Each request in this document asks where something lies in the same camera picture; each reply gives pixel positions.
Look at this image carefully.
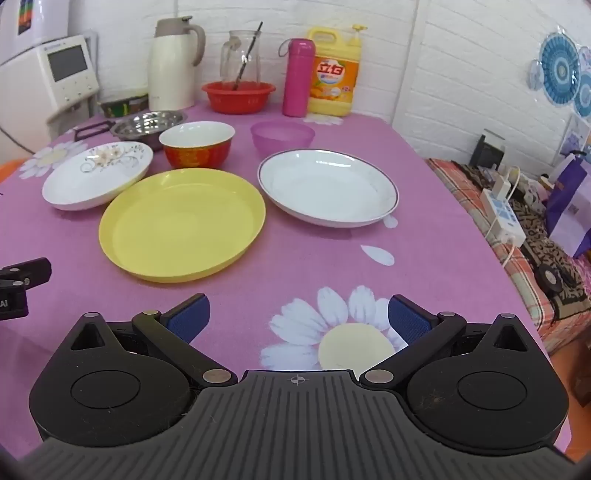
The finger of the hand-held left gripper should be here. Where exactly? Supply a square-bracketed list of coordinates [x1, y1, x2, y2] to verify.
[0, 257, 52, 291]

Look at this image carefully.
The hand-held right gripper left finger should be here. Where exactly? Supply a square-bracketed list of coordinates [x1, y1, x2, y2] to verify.
[69, 294, 239, 389]

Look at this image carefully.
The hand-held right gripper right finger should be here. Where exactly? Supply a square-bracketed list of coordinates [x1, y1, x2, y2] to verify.
[359, 294, 532, 391]

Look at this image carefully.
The stainless steel bowl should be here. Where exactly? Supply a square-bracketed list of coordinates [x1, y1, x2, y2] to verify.
[110, 110, 189, 151]

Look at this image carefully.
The yellow plastic plate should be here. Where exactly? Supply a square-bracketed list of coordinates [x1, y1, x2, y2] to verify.
[98, 168, 267, 284]

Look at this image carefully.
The pink floral tablecloth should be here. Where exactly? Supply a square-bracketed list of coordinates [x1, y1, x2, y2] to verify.
[0, 99, 551, 462]

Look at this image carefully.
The orange plastic basin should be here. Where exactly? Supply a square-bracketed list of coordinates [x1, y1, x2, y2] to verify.
[0, 159, 28, 186]

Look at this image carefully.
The white floral plate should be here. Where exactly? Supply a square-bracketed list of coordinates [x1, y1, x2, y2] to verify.
[41, 141, 154, 212]

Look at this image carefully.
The brown patterned cloth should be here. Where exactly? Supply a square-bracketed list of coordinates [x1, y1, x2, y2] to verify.
[462, 164, 591, 321]

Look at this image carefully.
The white power strip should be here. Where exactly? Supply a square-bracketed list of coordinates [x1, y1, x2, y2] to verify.
[480, 187, 527, 248]

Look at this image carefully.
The black square trivet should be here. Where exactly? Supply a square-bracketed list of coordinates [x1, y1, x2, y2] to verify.
[74, 121, 117, 142]

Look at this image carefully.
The white plate with dark rim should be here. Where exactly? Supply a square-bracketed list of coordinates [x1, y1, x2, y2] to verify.
[257, 148, 400, 228]

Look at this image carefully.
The red and white ceramic bowl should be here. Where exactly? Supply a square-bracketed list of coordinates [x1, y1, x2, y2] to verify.
[158, 121, 236, 169]

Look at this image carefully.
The white water dispenser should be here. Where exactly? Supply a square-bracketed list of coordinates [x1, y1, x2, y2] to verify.
[0, 34, 100, 154]

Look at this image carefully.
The black box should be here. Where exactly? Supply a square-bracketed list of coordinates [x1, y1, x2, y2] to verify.
[470, 133, 505, 177]

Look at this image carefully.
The green instant noodle bowl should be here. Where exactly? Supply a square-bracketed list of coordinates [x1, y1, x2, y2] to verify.
[99, 92, 150, 119]

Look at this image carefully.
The purple paper bag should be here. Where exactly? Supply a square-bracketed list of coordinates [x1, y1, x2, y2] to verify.
[545, 154, 591, 260]

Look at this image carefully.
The pink plastic lid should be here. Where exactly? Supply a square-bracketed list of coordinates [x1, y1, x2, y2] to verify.
[250, 121, 316, 158]

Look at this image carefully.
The red plastic basin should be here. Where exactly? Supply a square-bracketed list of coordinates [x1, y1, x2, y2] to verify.
[201, 80, 277, 115]

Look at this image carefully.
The yellow detergent bottle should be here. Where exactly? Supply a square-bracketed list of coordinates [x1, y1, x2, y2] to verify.
[307, 25, 368, 116]

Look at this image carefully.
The cream thermos jug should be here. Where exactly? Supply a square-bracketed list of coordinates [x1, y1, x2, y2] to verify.
[148, 16, 206, 112]

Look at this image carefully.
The white and purple card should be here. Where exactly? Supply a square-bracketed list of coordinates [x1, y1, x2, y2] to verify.
[556, 113, 590, 163]

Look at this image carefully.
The white container above dispenser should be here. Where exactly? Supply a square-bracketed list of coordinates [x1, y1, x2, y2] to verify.
[0, 0, 71, 66]

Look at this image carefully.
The glass pitcher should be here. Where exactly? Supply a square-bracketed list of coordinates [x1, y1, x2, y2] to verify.
[219, 30, 264, 91]

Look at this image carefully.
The pink water bottle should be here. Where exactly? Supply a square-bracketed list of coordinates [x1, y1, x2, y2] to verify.
[279, 39, 317, 118]

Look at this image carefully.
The dark stirring stick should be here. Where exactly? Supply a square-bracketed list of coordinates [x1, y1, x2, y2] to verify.
[232, 21, 264, 91]

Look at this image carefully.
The large blue paper fan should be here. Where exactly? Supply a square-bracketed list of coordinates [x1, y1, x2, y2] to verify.
[538, 31, 582, 107]

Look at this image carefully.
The white cable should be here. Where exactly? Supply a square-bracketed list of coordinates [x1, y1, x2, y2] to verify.
[499, 165, 523, 269]

